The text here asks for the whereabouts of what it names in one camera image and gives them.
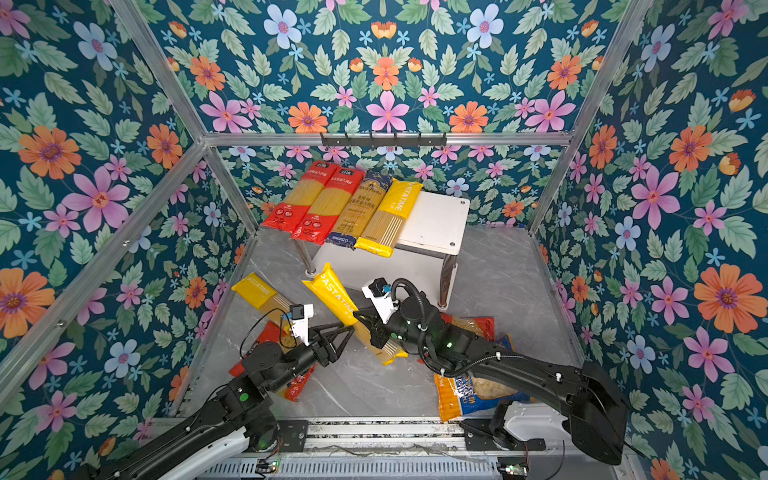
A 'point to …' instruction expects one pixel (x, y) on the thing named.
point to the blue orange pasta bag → (466, 395)
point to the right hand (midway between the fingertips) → (355, 310)
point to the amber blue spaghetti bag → (360, 209)
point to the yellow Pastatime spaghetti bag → (389, 218)
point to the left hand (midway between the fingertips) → (350, 326)
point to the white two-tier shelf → (423, 264)
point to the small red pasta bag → (483, 327)
